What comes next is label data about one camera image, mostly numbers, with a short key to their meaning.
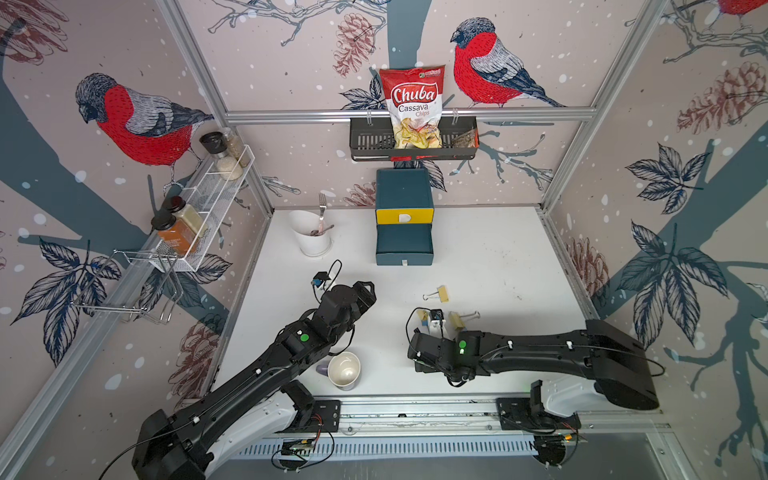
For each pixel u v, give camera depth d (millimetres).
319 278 698
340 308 562
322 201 1033
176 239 638
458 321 901
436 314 730
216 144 777
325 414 731
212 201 902
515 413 731
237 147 856
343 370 795
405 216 925
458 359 562
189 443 397
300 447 701
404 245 954
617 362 418
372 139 951
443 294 976
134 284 583
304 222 1029
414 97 814
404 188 973
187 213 667
